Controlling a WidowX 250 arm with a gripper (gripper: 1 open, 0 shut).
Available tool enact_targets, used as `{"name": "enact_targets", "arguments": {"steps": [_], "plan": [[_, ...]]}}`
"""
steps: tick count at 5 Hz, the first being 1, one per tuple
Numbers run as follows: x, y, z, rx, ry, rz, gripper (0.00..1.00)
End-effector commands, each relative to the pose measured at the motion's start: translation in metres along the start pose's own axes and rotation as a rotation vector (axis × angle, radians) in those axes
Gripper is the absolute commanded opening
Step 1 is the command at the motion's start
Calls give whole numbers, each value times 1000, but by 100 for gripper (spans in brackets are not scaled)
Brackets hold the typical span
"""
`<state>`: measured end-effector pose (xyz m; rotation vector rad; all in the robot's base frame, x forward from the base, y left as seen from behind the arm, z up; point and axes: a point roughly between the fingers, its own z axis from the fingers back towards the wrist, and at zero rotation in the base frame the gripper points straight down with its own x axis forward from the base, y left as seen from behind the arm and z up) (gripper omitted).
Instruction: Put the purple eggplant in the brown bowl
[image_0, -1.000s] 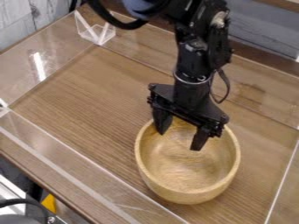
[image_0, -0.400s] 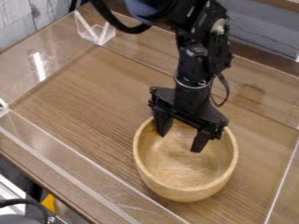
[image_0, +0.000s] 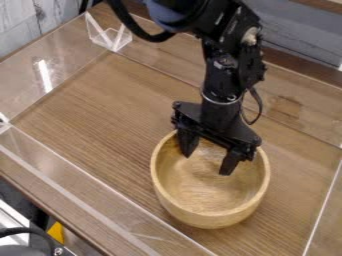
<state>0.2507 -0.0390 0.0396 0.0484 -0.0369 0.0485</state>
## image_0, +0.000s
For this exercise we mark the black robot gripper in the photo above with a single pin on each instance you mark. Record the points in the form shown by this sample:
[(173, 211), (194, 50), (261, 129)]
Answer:
[(217, 120)]

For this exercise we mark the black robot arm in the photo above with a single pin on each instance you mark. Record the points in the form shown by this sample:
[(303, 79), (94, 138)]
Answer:
[(229, 29)]

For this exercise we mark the brown wooden bowl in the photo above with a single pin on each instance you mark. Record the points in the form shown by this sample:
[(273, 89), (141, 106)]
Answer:
[(198, 196)]

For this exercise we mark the yellow black device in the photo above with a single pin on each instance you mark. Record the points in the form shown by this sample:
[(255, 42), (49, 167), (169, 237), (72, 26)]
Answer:
[(56, 231)]

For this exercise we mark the clear acrylic tray wall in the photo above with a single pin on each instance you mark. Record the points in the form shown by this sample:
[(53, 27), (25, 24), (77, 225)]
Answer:
[(89, 111)]

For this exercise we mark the clear acrylic corner bracket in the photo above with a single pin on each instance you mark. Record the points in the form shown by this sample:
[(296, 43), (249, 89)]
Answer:
[(113, 39)]

